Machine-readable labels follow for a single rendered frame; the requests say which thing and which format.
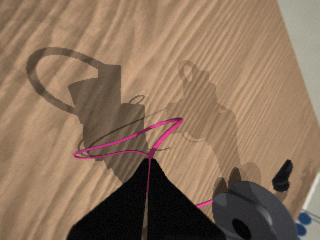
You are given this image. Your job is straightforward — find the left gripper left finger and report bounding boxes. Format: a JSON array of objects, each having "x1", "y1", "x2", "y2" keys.
[{"x1": 66, "y1": 158, "x2": 149, "y2": 240}]

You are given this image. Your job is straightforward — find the thin magenta cable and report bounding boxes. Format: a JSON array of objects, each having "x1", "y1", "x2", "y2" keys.
[{"x1": 73, "y1": 117, "x2": 213, "y2": 207}]

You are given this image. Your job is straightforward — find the black cable reel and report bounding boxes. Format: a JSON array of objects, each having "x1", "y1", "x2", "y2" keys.
[{"x1": 212, "y1": 181, "x2": 298, "y2": 240}]

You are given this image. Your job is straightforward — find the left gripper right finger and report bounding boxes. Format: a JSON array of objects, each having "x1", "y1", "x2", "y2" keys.
[{"x1": 147, "y1": 159, "x2": 227, "y2": 240}]

